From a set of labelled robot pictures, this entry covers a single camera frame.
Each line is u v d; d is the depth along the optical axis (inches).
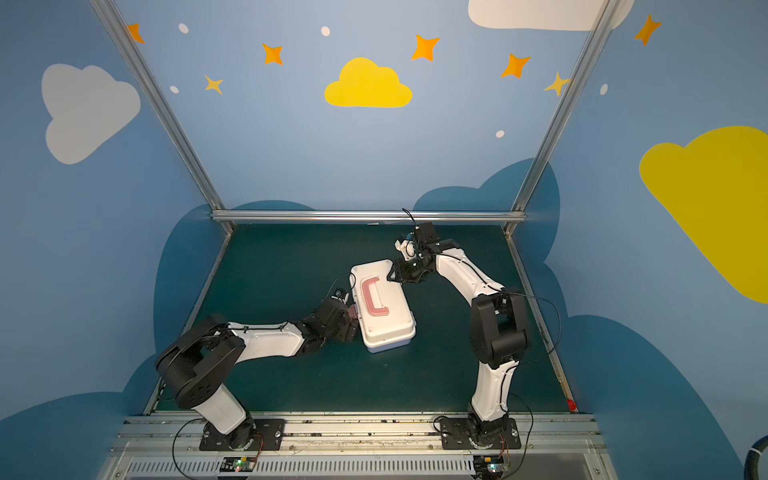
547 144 37.6
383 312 33.1
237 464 27.7
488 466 28.1
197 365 18.1
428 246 27.3
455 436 29.3
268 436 29.6
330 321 28.8
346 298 34.0
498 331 19.8
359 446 28.9
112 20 27.2
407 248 32.8
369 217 61.7
